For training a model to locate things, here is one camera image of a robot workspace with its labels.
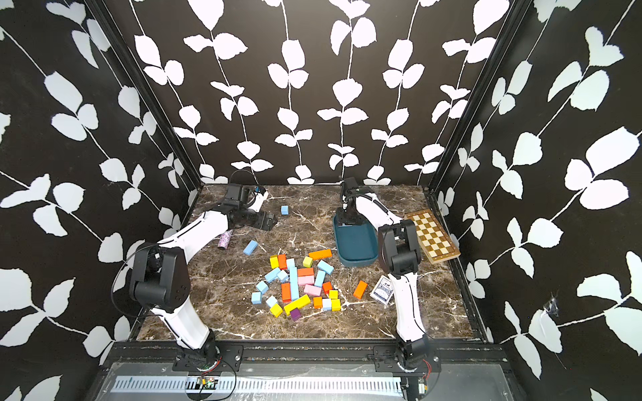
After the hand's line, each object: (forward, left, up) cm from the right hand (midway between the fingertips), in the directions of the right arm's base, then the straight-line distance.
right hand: (342, 217), depth 102 cm
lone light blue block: (-13, +37, -4) cm, 39 cm away
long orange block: (-15, +9, -6) cm, 18 cm away
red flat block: (-23, +14, -4) cm, 27 cm away
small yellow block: (-37, +23, -4) cm, 43 cm away
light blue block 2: (-29, +29, -3) cm, 41 cm away
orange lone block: (-29, -6, -6) cm, 30 cm away
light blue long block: (-24, +25, -4) cm, 35 cm away
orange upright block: (-31, +20, -4) cm, 37 cm away
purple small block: (-38, +16, -4) cm, 41 cm away
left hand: (-5, +29, +8) cm, 31 cm away
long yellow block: (-34, +16, -4) cm, 38 cm away
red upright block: (-18, +23, -4) cm, 30 cm away
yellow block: (-19, +26, -3) cm, 33 cm away
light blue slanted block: (-25, +9, -5) cm, 27 cm away
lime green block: (-19, +13, -3) cm, 24 cm away
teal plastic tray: (-6, -6, -7) cm, 11 cm away
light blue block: (+7, +26, -4) cm, 27 cm away
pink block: (-30, +11, -4) cm, 32 cm away
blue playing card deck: (-29, -14, -5) cm, 33 cm away
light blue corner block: (-33, +30, -3) cm, 45 cm away
